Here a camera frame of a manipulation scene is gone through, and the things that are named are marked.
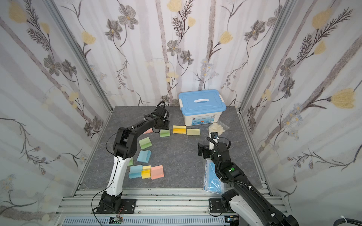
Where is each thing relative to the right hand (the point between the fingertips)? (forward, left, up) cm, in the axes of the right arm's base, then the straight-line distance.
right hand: (209, 141), depth 79 cm
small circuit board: (-38, +48, -18) cm, 64 cm away
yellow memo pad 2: (-14, +37, -17) cm, 43 cm away
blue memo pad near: (-14, +43, -17) cm, 49 cm away
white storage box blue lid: (+29, +3, -4) cm, 30 cm away
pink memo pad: (-13, +31, -19) cm, 38 cm away
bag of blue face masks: (-18, -3, -17) cm, 25 cm away
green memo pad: (+16, +29, -19) cm, 38 cm away
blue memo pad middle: (-3, +40, -18) cm, 44 cm away
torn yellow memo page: (+18, +7, -20) cm, 28 cm away
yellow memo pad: (+20, +17, -20) cm, 33 cm away
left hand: (+23, +27, -18) cm, 40 cm away
